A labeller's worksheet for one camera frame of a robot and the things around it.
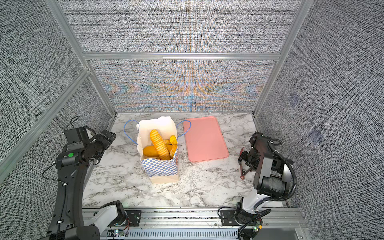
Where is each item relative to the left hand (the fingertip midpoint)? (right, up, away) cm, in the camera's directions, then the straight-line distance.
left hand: (111, 138), depth 74 cm
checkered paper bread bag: (+24, -16, -2) cm, 28 cm away
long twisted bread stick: (+24, -7, +8) cm, 26 cm away
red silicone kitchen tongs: (+68, -20, +9) cm, 72 cm away
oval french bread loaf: (+17, -7, +8) cm, 21 cm away
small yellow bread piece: (+29, -2, +14) cm, 32 cm away
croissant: (+30, -7, +7) cm, 31 cm away
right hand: (+72, -17, +14) cm, 76 cm away
